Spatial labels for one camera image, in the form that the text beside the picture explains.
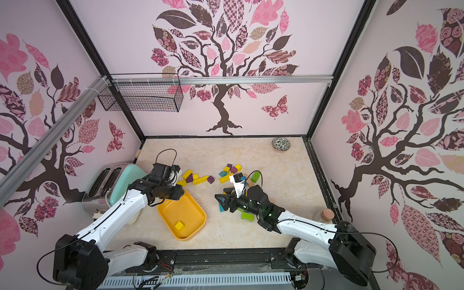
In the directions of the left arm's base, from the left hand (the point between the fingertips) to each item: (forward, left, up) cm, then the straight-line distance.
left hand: (180, 195), depth 83 cm
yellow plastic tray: (-4, -2, -9) cm, 10 cm away
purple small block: (+13, -12, -8) cm, 20 cm away
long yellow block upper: (+14, -19, -9) cm, 25 cm away
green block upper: (+15, -38, -9) cm, 42 cm away
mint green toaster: (+2, +31, +8) cm, 32 cm away
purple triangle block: (+15, 0, -9) cm, 17 cm away
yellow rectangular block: (+16, +1, -6) cm, 17 cm away
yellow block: (-12, 0, -8) cm, 14 cm away
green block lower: (-7, -32, -9) cm, 34 cm away
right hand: (-4, -20, +9) cm, 22 cm away
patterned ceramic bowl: (+39, -56, -8) cm, 69 cm away
